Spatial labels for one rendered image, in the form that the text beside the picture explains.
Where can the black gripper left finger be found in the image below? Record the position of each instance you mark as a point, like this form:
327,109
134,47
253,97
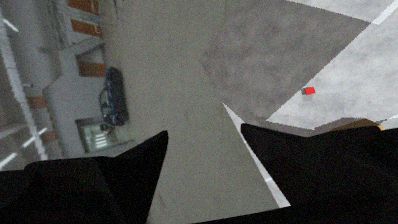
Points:
128,181

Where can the small red block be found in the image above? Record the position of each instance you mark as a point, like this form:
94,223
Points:
309,91

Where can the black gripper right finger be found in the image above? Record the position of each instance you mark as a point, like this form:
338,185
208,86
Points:
298,164

